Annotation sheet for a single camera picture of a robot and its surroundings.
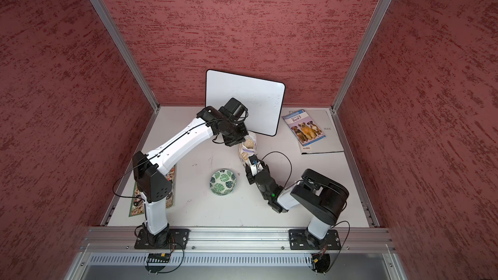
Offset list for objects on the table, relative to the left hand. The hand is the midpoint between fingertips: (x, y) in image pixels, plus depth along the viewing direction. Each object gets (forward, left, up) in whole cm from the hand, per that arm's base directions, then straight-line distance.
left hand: (245, 142), depth 79 cm
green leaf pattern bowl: (-10, +11, -19) cm, 24 cm away
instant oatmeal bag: (-4, -1, +2) cm, 4 cm away
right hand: (-2, -2, -14) cm, 15 cm away
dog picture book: (+22, -31, -18) cm, 42 cm away
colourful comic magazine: (-20, +48, -21) cm, 56 cm away
